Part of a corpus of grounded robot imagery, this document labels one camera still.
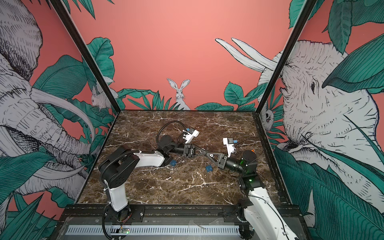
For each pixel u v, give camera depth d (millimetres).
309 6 687
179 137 721
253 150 982
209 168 904
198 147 716
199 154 704
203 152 701
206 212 753
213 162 669
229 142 661
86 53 858
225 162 627
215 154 670
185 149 687
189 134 728
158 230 702
